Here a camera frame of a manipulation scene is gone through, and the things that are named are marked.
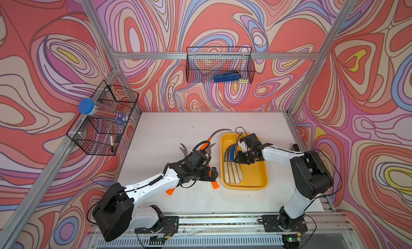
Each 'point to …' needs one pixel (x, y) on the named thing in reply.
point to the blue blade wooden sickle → (234, 167)
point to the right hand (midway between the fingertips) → (237, 164)
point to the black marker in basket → (111, 143)
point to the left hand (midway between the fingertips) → (213, 175)
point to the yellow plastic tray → (255, 175)
